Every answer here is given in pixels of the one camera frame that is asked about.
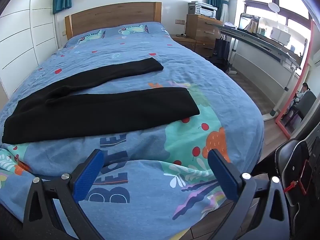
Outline black pants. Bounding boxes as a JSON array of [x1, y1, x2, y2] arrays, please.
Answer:
[[1, 57, 200, 145]]

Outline black office chair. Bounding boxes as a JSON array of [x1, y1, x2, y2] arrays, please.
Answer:
[[250, 130, 320, 240]]

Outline wooden nightstand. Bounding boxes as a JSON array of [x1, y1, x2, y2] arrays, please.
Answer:
[[171, 34, 217, 58]]

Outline white ring desk lamp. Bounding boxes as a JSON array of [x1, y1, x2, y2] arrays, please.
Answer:
[[267, 2, 282, 28]]

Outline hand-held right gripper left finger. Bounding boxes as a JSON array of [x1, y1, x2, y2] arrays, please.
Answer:
[[22, 149, 105, 240]]

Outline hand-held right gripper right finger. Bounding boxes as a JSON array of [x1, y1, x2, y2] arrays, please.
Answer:
[[207, 149, 290, 240]]

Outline white printer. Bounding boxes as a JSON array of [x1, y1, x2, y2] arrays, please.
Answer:
[[188, 1, 218, 18]]

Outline black tote bag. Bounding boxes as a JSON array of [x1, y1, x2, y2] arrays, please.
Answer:
[[214, 34, 230, 64]]

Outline white desk organizer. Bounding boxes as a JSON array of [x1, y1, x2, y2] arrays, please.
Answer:
[[271, 27, 292, 45]]

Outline pink metal frame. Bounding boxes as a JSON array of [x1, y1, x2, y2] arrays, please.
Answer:
[[274, 19, 316, 139]]

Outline grey chair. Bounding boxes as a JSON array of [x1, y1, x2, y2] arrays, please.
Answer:
[[285, 90, 317, 128]]

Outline wooden headboard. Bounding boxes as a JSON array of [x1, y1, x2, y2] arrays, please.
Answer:
[[64, 2, 162, 40]]

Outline grey tilting desk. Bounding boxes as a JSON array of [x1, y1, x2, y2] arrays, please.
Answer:
[[219, 21, 304, 117]]

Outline blue printed bed cover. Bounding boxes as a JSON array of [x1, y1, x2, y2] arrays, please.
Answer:
[[0, 21, 265, 240]]

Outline wooden dresser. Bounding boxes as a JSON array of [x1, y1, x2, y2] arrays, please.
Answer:
[[185, 14, 224, 42]]

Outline white wardrobe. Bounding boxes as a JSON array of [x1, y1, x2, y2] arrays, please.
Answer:
[[0, 0, 60, 98]]

